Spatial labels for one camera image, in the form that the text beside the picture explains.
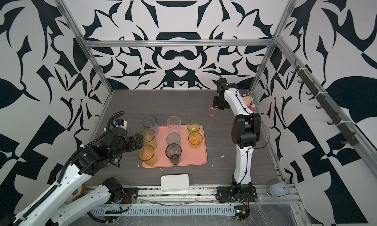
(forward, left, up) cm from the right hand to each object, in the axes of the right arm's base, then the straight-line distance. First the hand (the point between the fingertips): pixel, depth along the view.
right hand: (220, 105), depth 96 cm
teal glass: (-22, +29, -2) cm, 36 cm away
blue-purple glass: (-13, +42, +2) cm, 44 cm away
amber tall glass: (-30, +42, -2) cm, 52 cm away
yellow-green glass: (-20, +43, -2) cm, 47 cm away
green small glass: (-11, +17, -6) cm, 22 cm away
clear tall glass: (-13, +29, -1) cm, 32 cm away
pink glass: (+1, +4, -8) cm, 9 cm away
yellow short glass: (-19, +17, -9) cm, 27 cm away
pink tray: (-29, +20, -11) cm, 37 cm away
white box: (-43, +29, -7) cm, 52 cm away
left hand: (-26, +46, +10) cm, 54 cm away
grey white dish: (-47, -21, -4) cm, 52 cm away
